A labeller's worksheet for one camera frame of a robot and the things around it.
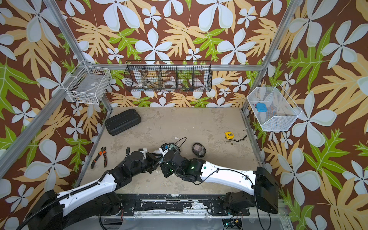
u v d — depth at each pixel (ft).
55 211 1.32
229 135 3.32
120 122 3.43
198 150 3.06
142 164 2.10
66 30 2.50
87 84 2.82
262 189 1.30
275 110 2.74
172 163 1.74
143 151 2.57
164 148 2.12
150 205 2.48
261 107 2.81
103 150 3.13
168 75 3.17
